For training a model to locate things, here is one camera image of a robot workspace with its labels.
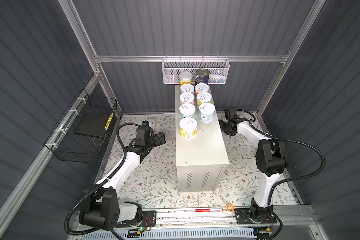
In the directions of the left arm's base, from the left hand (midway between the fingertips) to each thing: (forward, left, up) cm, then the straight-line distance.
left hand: (158, 136), depth 86 cm
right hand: (+10, -42, -7) cm, 44 cm away
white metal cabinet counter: (-26, -20, +17) cm, 37 cm away
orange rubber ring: (-36, -39, -16) cm, 55 cm away
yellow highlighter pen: (+3, +25, +11) cm, 27 cm away
